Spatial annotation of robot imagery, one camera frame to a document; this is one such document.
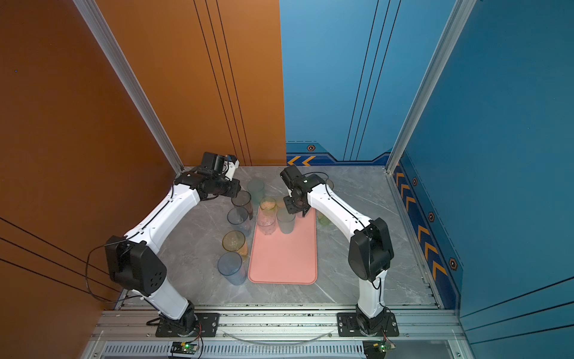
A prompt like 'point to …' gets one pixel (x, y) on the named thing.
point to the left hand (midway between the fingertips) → (239, 183)
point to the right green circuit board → (377, 348)
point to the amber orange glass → (234, 241)
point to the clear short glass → (266, 221)
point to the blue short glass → (239, 219)
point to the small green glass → (267, 203)
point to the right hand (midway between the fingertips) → (296, 206)
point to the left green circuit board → (185, 347)
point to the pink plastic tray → (286, 259)
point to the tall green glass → (322, 221)
